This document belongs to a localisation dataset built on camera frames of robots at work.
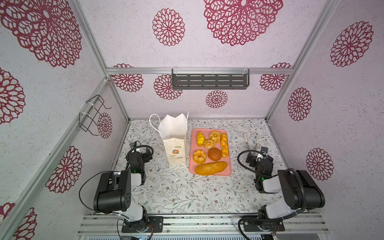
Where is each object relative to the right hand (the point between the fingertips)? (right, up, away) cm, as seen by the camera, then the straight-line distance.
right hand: (259, 151), depth 91 cm
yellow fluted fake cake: (-25, +9, +15) cm, 30 cm away
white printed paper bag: (-53, +12, +7) cm, 55 cm away
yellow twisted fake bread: (-19, +2, +12) cm, 22 cm away
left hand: (-74, -1, +3) cm, 74 cm away
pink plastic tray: (-40, +2, +13) cm, 42 cm away
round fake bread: (-27, -2, +4) cm, 27 cm away
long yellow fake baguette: (-30, -10, -3) cm, 32 cm away
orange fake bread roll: (-29, +4, +9) cm, 31 cm away
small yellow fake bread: (-35, +7, +14) cm, 38 cm away
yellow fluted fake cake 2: (-36, -4, +4) cm, 37 cm away
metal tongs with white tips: (-3, +7, +15) cm, 17 cm away
